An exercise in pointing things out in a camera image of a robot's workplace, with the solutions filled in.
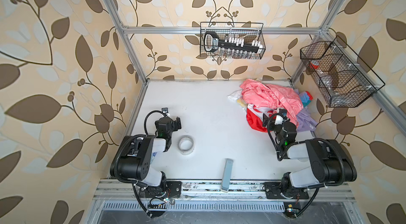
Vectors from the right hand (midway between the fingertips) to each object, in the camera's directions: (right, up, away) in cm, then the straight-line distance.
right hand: (273, 116), depth 90 cm
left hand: (-61, -1, +4) cm, 61 cm away
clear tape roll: (-50, -19, -5) cm, 54 cm away
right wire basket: (+26, +19, -17) cm, 37 cm away
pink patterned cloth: (+2, +11, +3) cm, 11 cm away
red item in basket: (+21, +29, -4) cm, 37 cm away
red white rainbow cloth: (-8, -1, +3) cm, 9 cm away
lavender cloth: (+23, -4, +6) cm, 24 cm away
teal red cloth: (+27, +10, +12) cm, 31 cm away
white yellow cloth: (-18, +12, +18) cm, 28 cm away
